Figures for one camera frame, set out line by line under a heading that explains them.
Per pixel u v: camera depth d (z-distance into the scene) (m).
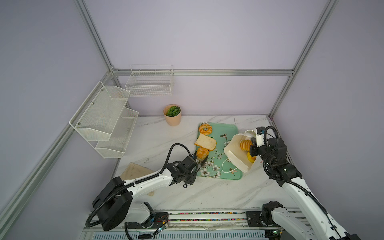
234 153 0.90
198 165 0.89
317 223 0.41
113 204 0.41
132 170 0.90
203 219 0.75
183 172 0.63
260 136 0.64
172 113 1.08
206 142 1.03
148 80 0.95
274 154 0.54
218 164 0.93
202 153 0.93
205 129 1.11
